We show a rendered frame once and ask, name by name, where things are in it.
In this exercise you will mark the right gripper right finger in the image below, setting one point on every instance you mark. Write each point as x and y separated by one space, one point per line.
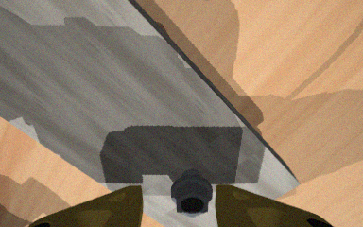
236 207

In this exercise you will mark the grey threaded bolt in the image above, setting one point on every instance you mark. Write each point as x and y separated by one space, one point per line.
190 172

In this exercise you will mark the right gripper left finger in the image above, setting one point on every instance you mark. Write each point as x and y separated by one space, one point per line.
120 208

